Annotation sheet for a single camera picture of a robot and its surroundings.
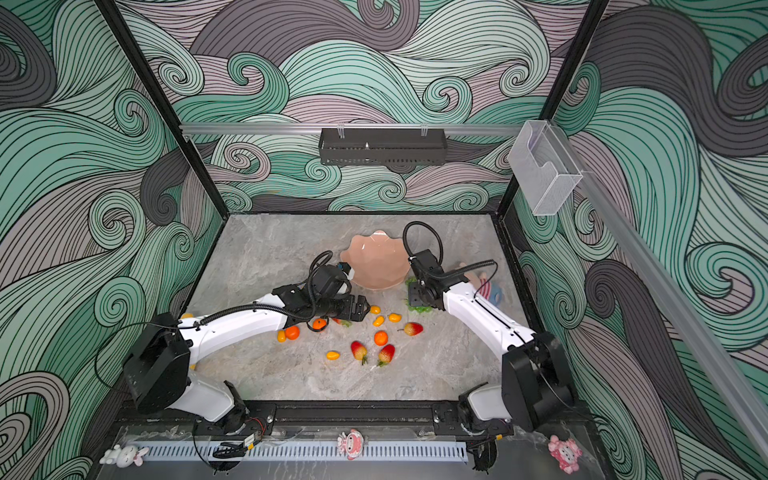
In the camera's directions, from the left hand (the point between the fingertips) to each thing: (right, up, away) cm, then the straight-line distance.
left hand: (360, 303), depth 82 cm
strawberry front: (+7, -15, +1) cm, 16 cm away
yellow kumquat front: (-8, -15, +1) cm, 17 cm away
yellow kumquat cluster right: (+10, -6, +9) cm, 15 cm away
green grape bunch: (+17, -4, +10) cm, 20 cm away
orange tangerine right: (+6, -11, +3) cm, 13 cm away
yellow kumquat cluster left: (+5, -7, +8) cm, 12 cm away
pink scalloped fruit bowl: (+5, +10, +22) cm, 25 cm away
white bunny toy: (-52, -31, -16) cm, 63 cm away
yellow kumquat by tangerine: (-23, -10, +4) cm, 26 cm away
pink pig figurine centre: (-1, -29, -15) cm, 33 cm away
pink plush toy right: (+48, -30, -16) cm, 59 cm away
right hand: (+18, +1, +4) cm, 18 cm away
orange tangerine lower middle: (-20, -9, +4) cm, 23 cm away
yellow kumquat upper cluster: (+4, -4, +8) cm, 10 cm away
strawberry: (0, -14, +1) cm, 14 cm away
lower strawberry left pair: (-6, -8, +8) cm, 12 cm away
